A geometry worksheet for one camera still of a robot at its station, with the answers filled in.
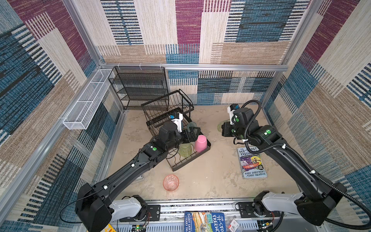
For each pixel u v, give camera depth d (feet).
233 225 2.25
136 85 3.55
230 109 2.14
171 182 2.73
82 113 2.34
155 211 2.41
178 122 2.17
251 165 2.85
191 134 2.10
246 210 2.39
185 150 2.84
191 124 3.50
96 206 1.23
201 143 2.83
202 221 2.26
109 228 2.25
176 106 3.10
